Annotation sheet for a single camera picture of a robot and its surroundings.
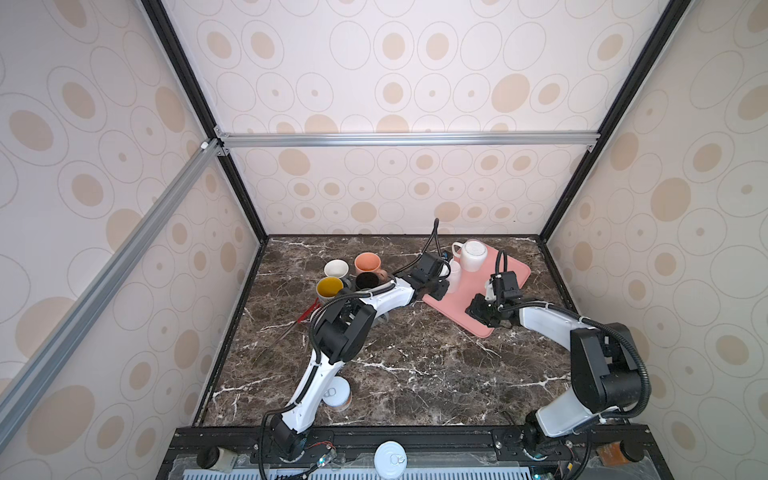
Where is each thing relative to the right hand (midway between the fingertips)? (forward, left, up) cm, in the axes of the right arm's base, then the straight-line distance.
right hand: (468, 308), depth 95 cm
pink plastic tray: (+4, +4, -5) cm, 7 cm away
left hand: (+9, +4, +5) cm, 11 cm away
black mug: (+10, +33, +2) cm, 34 cm away
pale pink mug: (+10, +3, +3) cm, 11 cm away
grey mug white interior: (+13, +43, +5) cm, 45 cm away
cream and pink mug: (+17, +32, +4) cm, 36 cm away
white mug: (+19, -4, +4) cm, 19 cm away
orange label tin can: (-26, +38, +1) cm, 46 cm away
